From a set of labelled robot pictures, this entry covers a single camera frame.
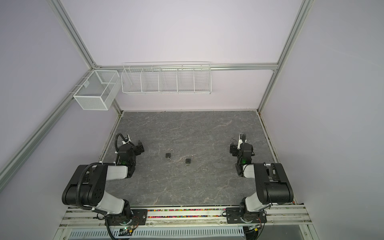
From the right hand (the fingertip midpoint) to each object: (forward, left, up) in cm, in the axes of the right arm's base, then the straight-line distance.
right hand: (241, 144), depth 94 cm
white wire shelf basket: (+37, +36, +24) cm, 57 cm away
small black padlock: (-5, +47, -6) cm, 48 cm away
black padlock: (-8, +34, -6) cm, 35 cm away
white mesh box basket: (+29, +96, +20) cm, 102 cm away
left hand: (-1, +69, +2) cm, 69 cm away
